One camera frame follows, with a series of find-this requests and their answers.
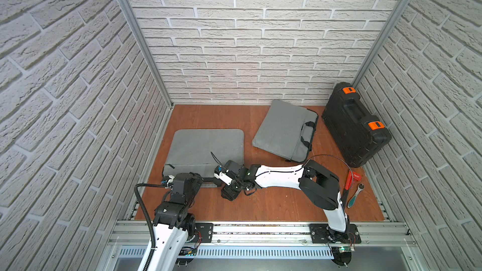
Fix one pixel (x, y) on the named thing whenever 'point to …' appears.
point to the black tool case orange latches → (357, 134)
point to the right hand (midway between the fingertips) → (228, 189)
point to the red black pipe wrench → (351, 175)
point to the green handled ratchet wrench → (361, 187)
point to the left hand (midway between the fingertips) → (198, 177)
